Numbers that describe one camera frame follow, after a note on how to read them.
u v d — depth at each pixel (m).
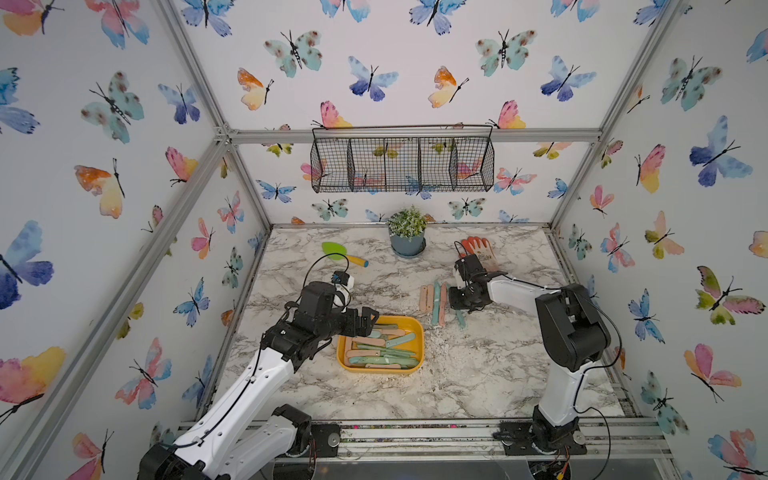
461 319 0.96
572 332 0.51
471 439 0.76
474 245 1.12
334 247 1.15
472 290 0.73
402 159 0.99
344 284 0.68
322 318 0.59
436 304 0.98
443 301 0.98
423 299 0.99
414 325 0.88
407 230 1.00
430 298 0.99
